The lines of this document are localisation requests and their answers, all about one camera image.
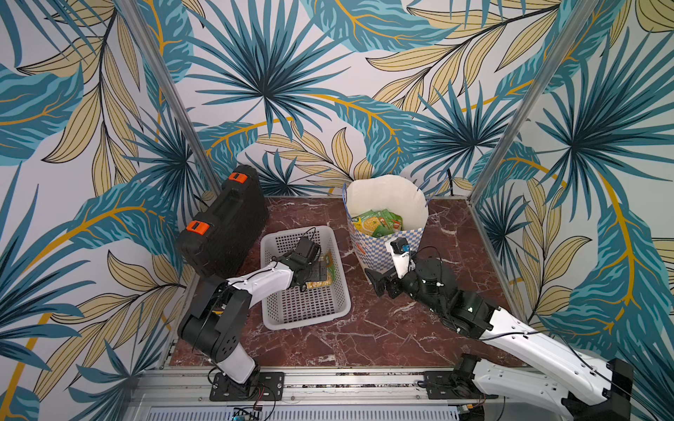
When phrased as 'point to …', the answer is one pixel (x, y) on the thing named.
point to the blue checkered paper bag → (380, 208)
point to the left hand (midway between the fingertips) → (311, 273)
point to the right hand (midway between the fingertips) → (380, 260)
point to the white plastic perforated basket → (296, 307)
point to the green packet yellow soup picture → (326, 271)
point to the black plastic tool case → (229, 223)
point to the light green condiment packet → (390, 222)
